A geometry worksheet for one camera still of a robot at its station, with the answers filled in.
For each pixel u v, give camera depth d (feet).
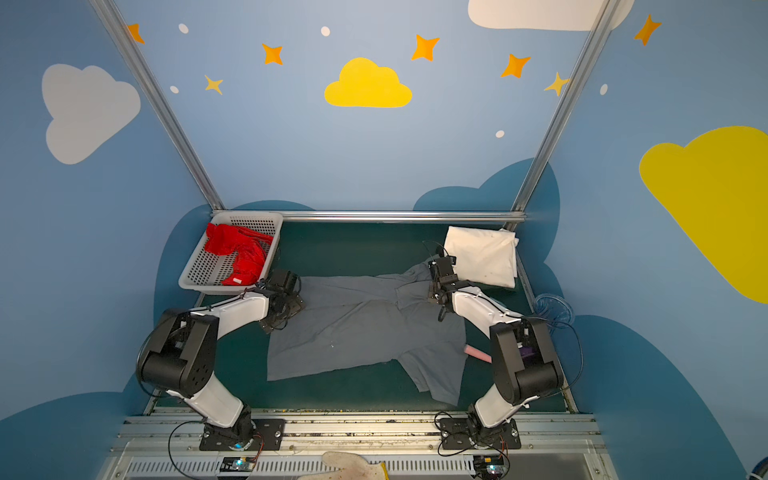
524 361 1.51
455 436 2.44
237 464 2.34
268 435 2.45
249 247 3.42
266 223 3.76
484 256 3.40
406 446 2.42
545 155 3.20
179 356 1.53
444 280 2.41
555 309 2.55
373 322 3.12
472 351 2.86
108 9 2.22
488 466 2.35
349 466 2.31
